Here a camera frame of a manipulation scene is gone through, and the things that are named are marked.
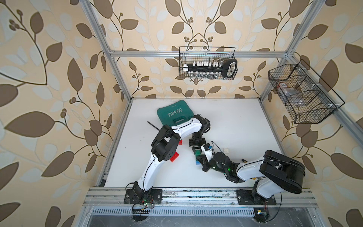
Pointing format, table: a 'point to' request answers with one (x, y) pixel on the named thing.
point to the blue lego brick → (197, 162)
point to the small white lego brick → (226, 150)
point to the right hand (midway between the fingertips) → (197, 158)
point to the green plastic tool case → (175, 113)
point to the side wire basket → (309, 99)
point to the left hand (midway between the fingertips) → (201, 154)
